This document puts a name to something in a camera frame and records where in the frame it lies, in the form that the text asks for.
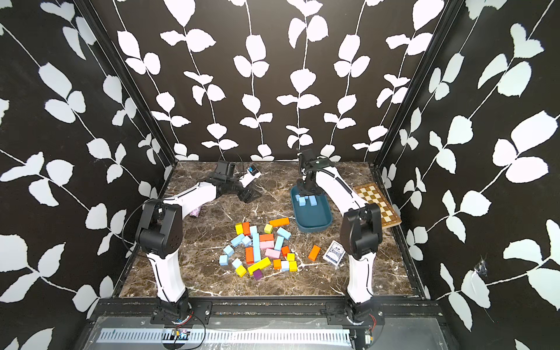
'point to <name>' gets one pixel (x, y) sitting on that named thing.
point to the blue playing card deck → (335, 253)
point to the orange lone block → (314, 252)
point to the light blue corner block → (223, 259)
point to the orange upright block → (249, 255)
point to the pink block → (272, 253)
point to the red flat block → (266, 237)
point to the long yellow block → (260, 265)
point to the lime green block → (268, 228)
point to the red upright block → (246, 226)
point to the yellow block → (239, 228)
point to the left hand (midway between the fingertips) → (257, 185)
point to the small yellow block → (240, 270)
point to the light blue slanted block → (278, 243)
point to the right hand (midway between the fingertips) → (303, 188)
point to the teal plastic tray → (310, 206)
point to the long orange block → (279, 222)
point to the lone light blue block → (313, 200)
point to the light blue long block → (237, 240)
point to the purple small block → (258, 274)
